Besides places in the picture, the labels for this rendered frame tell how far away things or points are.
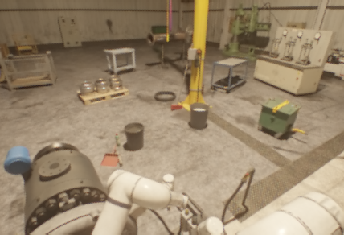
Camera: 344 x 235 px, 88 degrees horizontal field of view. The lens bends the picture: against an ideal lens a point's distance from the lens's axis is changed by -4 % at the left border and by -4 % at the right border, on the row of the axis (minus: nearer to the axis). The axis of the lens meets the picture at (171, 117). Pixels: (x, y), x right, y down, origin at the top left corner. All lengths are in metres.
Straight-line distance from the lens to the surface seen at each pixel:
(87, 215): 1.22
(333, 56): 9.70
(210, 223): 1.04
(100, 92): 5.27
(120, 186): 0.89
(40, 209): 1.55
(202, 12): 4.10
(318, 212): 0.58
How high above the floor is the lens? 1.90
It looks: 28 degrees down
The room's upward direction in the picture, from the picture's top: 1 degrees clockwise
